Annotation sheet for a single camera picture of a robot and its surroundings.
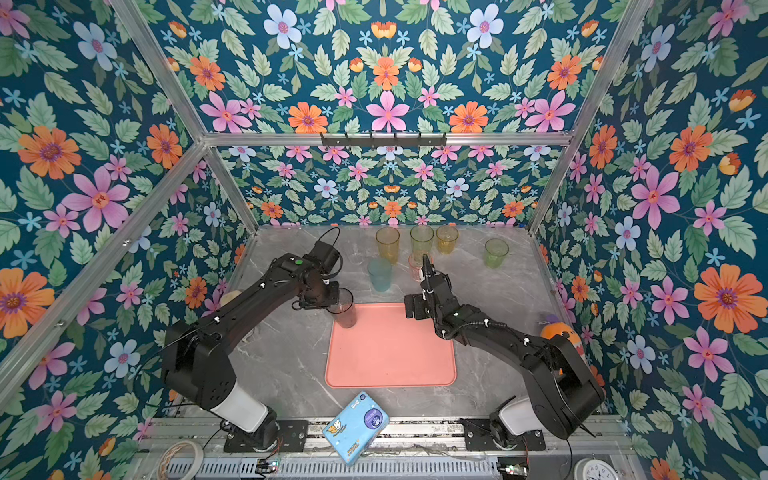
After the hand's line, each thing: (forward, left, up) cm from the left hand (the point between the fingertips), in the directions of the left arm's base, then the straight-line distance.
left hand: (337, 296), depth 83 cm
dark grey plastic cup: (-4, -2, -2) cm, 5 cm away
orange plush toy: (-11, -62, -5) cm, 63 cm away
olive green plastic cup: (+27, -27, -7) cm, 39 cm away
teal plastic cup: (+12, -12, -5) cm, 18 cm away
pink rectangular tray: (-11, -13, -15) cm, 23 cm away
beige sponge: (+9, +38, -11) cm, 40 cm away
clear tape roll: (-36, +32, -13) cm, 49 cm away
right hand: (+1, -23, -4) cm, 24 cm away
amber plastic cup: (+31, -37, -10) cm, 49 cm away
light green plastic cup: (+21, -53, -10) cm, 58 cm away
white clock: (-43, -60, -10) cm, 74 cm away
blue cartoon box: (-32, -5, -9) cm, 33 cm away
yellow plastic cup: (+22, -15, -2) cm, 27 cm away
